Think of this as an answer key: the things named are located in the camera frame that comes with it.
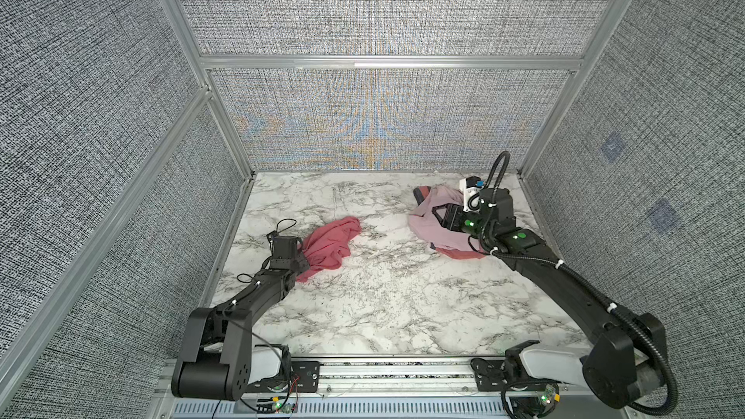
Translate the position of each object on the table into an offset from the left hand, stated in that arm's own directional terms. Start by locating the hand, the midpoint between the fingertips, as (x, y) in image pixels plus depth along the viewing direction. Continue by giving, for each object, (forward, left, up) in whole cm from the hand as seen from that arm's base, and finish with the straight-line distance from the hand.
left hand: (297, 259), depth 92 cm
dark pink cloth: (+3, -9, +3) cm, 10 cm away
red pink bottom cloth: (-2, -52, +1) cm, 52 cm away
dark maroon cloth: (+27, -44, -1) cm, 52 cm away
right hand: (+3, -43, +20) cm, 47 cm away
